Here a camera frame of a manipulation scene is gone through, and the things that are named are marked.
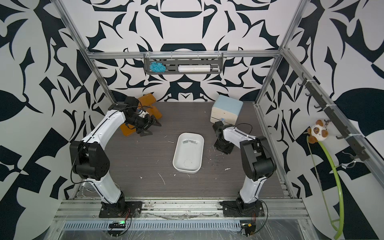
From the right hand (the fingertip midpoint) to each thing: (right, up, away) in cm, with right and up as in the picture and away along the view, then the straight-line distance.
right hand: (219, 147), depth 95 cm
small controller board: (-53, -33, -22) cm, 66 cm away
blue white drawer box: (+5, +24, +2) cm, 25 cm away
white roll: (-14, +47, -5) cm, 50 cm away
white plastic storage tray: (-20, -3, -1) cm, 20 cm away
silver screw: (-19, +3, +5) cm, 20 cm away
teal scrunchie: (-38, +49, -3) cm, 62 cm away
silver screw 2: (-31, +3, +4) cm, 31 cm away
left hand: (-38, +14, -9) cm, 42 cm away
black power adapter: (+10, -33, -24) cm, 42 cm away
